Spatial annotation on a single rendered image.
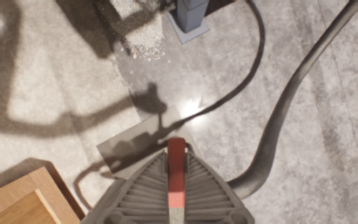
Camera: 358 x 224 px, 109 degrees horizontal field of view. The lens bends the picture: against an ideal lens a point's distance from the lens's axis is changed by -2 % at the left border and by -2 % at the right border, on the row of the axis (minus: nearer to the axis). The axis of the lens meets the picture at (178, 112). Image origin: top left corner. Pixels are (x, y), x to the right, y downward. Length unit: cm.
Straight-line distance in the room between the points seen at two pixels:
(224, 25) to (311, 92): 53
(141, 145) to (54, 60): 56
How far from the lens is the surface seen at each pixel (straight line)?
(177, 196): 18
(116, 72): 70
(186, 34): 68
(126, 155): 71
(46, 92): 87
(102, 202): 40
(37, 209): 85
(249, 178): 24
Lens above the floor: 63
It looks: 85 degrees down
